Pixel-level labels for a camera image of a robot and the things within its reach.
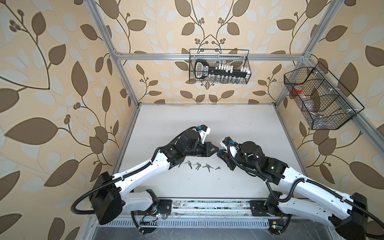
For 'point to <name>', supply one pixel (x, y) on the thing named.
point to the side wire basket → (326, 104)
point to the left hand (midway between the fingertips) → (221, 149)
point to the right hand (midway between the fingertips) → (220, 153)
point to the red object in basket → (297, 89)
